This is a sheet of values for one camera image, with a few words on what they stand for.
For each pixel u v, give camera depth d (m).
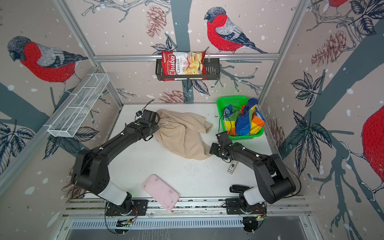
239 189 0.77
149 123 0.70
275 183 0.43
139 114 0.80
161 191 0.77
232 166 0.84
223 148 0.69
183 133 0.97
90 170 0.50
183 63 0.88
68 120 0.71
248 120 0.92
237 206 0.73
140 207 0.73
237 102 1.21
